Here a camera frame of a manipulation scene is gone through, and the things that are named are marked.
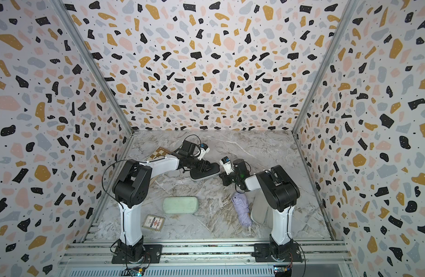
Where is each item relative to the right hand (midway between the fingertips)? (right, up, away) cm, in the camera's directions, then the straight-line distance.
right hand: (221, 175), depth 99 cm
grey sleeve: (+20, -16, -14) cm, 29 cm away
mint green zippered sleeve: (-20, -13, -14) cm, 28 cm away
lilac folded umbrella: (+10, -11, -14) cm, 21 cm away
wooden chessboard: (-38, +13, +8) cm, 41 cm away
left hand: (-6, +6, -1) cm, 8 cm away
